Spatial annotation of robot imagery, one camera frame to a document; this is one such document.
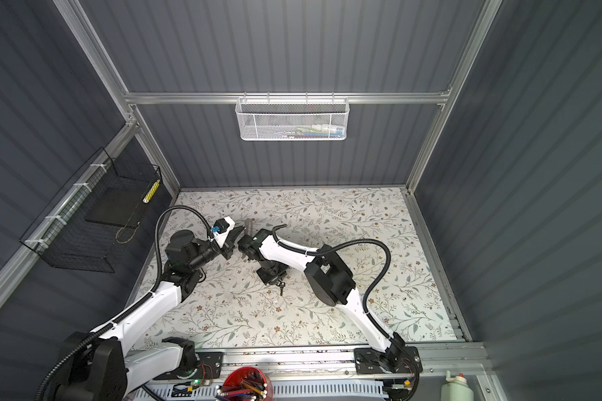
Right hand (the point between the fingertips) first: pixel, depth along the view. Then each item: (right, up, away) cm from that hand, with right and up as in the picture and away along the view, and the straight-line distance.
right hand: (279, 282), depth 91 cm
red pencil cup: (-6, -20, -25) cm, 32 cm away
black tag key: (+1, 0, -2) cm, 2 cm away
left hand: (-11, +22, -12) cm, 27 cm away
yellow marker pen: (-42, +33, -10) cm, 54 cm away
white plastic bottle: (+50, -20, -26) cm, 60 cm away
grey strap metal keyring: (-8, +22, -13) cm, 26 cm away
